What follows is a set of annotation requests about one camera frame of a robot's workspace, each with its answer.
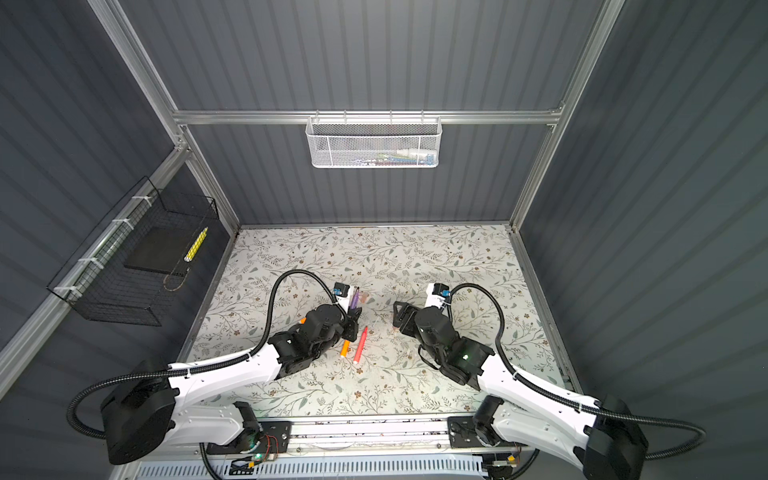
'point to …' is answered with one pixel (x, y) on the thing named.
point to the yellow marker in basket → (196, 245)
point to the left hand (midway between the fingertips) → (360, 309)
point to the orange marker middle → (346, 345)
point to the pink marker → (361, 344)
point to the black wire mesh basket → (99, 276)
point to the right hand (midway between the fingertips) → (403, 310)
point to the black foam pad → (164, 249)
